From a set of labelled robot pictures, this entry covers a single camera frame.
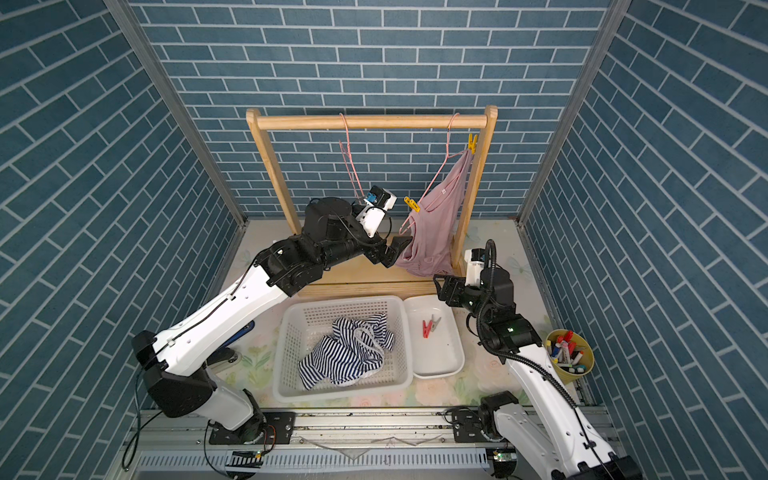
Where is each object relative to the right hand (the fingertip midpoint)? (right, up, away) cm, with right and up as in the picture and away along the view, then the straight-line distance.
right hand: (447, 278), depth 76 cm
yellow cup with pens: (+31, -19, -2) cm, 37 cm away
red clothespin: (-4, -17, +14) cm, 22 cm away
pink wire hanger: (-30, +39, +27) cm, 56 cm away
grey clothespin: (-2, -16, +15) cm, 22 cm away
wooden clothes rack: (-22, -3, +26) cm, 35 cm away
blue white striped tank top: (-25, -19, +2) cm, 32 cm away
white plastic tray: (0, -25, +13) cm, 28 cm away
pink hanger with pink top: (+6, +39, +29) cm, 49 cm away
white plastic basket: (-41, -14, +12) cm, 45 cm away
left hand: (-11, +12, -12) cm, 21 cm away
